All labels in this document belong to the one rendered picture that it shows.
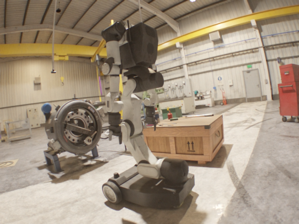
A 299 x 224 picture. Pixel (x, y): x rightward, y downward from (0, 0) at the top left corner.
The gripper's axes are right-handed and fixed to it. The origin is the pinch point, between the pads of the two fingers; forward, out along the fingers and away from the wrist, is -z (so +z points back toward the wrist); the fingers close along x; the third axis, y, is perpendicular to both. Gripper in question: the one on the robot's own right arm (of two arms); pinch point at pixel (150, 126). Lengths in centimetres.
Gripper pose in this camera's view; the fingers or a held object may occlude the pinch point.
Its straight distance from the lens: 148.6
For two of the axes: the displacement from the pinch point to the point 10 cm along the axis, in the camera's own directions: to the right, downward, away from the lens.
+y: -5.7, 1.2, -8.1
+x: -8.2, -1.2, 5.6
